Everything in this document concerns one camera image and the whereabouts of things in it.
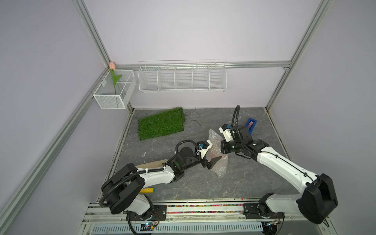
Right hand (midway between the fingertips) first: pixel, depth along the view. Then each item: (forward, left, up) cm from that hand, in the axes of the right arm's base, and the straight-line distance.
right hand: (216, 145), depth 82 cm
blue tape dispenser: (+21, -28, -9) cm, 36 cm away
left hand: (-5, +1, +3) cm, 6 cm away
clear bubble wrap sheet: (-7, +2, +6) cm, 10 cm away
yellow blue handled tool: (-20, +37, -15) cm, 44 cm away
